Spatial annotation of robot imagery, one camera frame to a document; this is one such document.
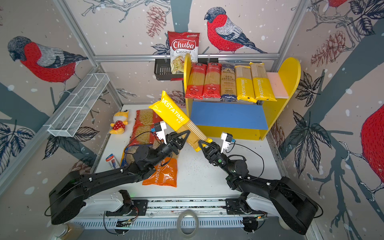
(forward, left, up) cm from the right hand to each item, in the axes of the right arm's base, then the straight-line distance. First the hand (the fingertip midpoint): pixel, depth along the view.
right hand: (196, 146), depth 64 cm
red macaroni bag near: (+21, +39, -24) cm, 50 cm away
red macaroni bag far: (+34, +41, -24) cm, 58 cm away
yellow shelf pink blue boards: (+32, -7, -18) cm, 37 cm away
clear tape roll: (-21, +6, -29) cm, 36 cm away
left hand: (+1, +3, +8) cm, 9 cm away
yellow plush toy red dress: (+32, +57, -21) cm, 68 cm away
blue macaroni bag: (+6, +43, -25) cm, 50 cm away
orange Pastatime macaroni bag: (-4, +18, -24) cm, 30 cm away
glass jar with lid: (-31, +53, -19) cm, 64 cm away
